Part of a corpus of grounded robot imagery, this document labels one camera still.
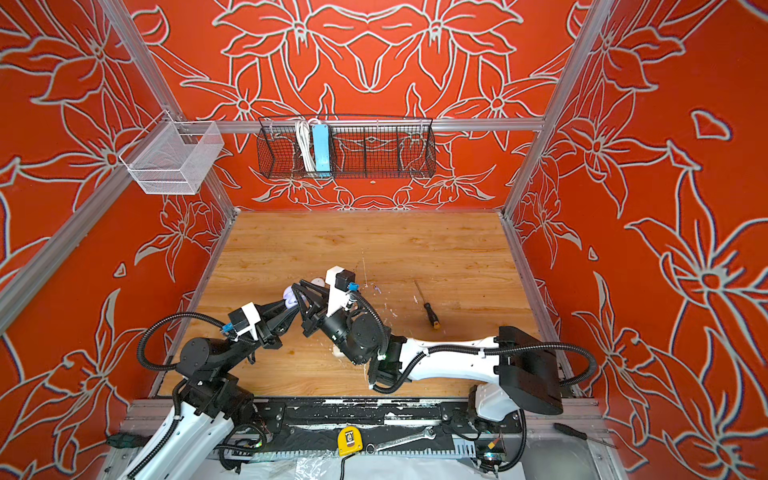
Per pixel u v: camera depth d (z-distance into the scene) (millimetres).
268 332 573
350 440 684
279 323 586
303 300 592
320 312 538
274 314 615
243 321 516
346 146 982
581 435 702
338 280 524
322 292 579
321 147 892
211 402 544
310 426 727
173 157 919
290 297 604
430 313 914
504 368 420
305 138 882
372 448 691
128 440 684
